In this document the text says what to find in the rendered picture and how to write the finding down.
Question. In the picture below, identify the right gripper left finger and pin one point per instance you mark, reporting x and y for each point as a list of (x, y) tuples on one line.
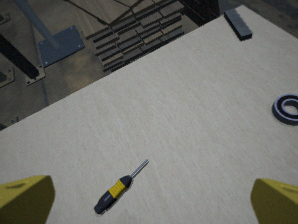
[(27, 201)]

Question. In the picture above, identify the dark grey rectangular block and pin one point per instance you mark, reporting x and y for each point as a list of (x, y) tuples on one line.
[(237, 24)]

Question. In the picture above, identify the grey wooden boards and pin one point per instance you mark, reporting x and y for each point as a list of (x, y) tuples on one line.
[(146, 14)]

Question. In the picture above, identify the black bearing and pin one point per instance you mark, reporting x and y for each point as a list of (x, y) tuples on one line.
[(279, 111)]

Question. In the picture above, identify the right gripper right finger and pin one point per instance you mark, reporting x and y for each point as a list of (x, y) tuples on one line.
[(274, 202)]

